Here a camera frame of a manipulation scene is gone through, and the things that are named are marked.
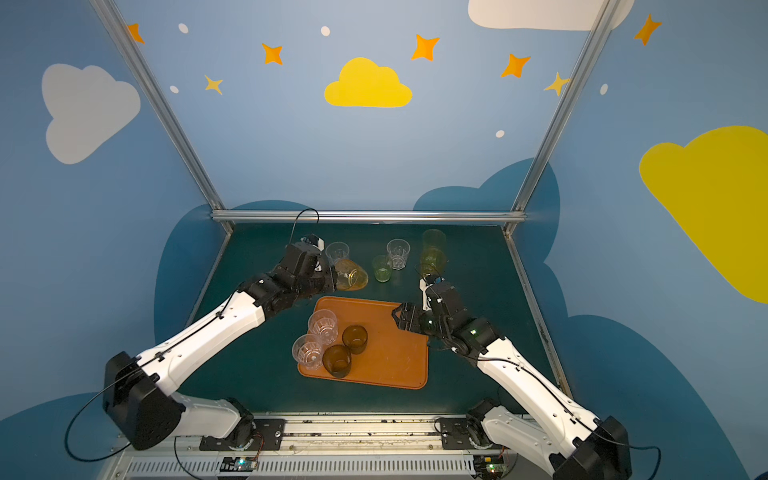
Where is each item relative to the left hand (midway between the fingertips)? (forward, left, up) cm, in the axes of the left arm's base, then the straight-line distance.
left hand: (341, 274), depth 79 cm
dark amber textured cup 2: (-11, -4, -16) cm, 20 cm away
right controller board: (-41, -38, -23) cm, 60 cm away
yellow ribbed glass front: (+18, -28, -16) cm, 37 cm away
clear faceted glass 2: (-5, +7, -20) cm, 22 cm away
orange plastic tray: (-14, -15, -21) cm, 30 cm away
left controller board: (-41, +23, -22) cm, 52 cm away
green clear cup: (+18, -11, -20) cm, 29 cm away
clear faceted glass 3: (-13, +11, -22) cm, 28 cm away
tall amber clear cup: (+4, -1, -6) cm, 7 cm away
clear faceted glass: (+25, -16, -19) cm, 35 cm away
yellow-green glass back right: (+23, -28, -10) cm, 38 cm away
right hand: (-9, -18, -4) cm, 20 cm away
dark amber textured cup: (-16, +2, -20) cm, 26 cm away
